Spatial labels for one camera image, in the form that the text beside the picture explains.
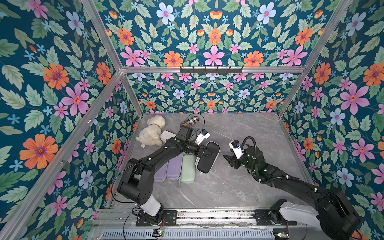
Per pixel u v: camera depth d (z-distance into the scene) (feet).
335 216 1.30
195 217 2.46
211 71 3.06
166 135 3.33
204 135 2.52
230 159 2.40
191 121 3.64
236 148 2.31
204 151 2.47
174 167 2.90
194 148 2.48
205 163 2.59
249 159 2.17
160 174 2.76
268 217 2.40
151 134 3.14
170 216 2.42
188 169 2.87
